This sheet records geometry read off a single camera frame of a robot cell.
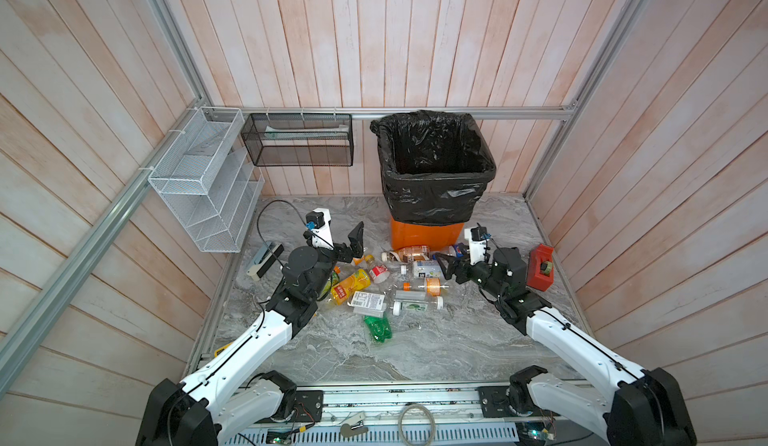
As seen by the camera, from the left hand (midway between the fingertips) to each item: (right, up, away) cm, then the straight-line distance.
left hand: (348, 226), depth 73 cm
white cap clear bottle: (+19, -24, +14) cm, 33 cm away
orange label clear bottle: (+24, -18, +16) cm, 34 cm away
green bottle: (-6, -17, +18) cm, 26 cm away
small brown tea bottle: (+19, -9, +24) cm, 32 cm away
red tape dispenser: (+59, -14, +19) cm, 64 cm away
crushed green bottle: (+8, -29, +9) cm, 31 cm away
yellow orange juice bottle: (-3, -19, +15) cm, 24 cm away
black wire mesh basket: (-20, +31, +31) cm, 48 cm away
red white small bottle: (+8, -15, +19) cm, 26 cm away
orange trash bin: (+26, -3, +24) cm, 35 cm away
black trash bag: (+27, +21, +30) cm, 46 cm away
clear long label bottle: (+23, -14, +20) cm, 34 cm away
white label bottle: (+5, -22, +10) cm, 25 cm away
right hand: (+27, -7, +8) cm, 29 cm away
